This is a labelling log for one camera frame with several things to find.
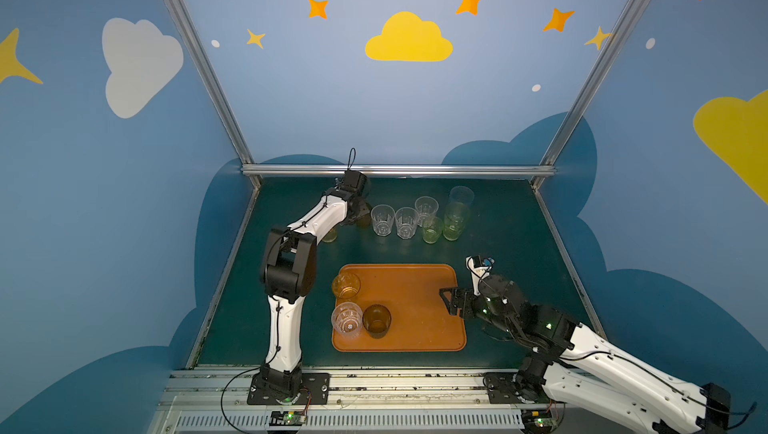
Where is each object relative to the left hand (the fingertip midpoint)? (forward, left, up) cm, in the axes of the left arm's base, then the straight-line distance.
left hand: (361, 210), depth 101 cm
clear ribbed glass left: (+1, -7, -6) cm, 9 cm away
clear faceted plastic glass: (-35, +2, -7) cm, 36 cm away
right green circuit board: (-58, -46, -9) cm, 74 cm away
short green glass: (-2, -25, -7) cm, 26 cm away
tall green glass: (0, -33, -4) cm, 34 cm away
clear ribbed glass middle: (0, -16, -4) cm, 16 cm away
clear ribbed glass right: (+6, -23, -4) cm, 24 cm away
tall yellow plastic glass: (-7, +11, -6) cm, 14 cm away
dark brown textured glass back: (-1, -1, -5) cm, 5 cm away
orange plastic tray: (-34, -19, -9) cm, 40 cm away
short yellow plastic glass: (-25, +3, -6) cm, 26 cm away
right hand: (-31, -26, +8) cm, 42 cm away
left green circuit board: (-58, +14, -8) cm, 60 cm away
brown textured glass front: (-35, -6, -6) cm, 36 cm away
